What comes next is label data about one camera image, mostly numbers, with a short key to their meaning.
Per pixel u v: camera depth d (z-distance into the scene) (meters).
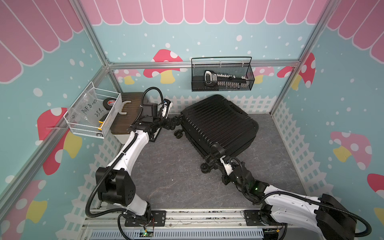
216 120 0.87
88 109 0.67
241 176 0.59
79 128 0.64
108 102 0.80
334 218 0.42
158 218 0.75
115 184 0.43
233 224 0.74
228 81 0.89
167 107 0.68
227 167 0.72
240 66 0.90
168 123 0.74
